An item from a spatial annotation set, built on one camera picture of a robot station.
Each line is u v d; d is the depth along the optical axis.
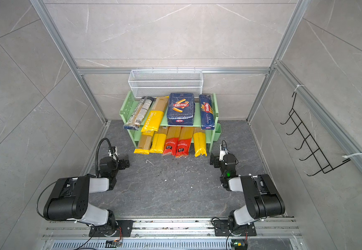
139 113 0.82
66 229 0.75
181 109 0.80
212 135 0.86
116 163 0.77
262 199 0.44
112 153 0.80
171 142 0.86
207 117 0.79
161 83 1.00
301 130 0.72
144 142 0.88
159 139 0.90
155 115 0.83
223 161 0.73
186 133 0.93
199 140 0.89
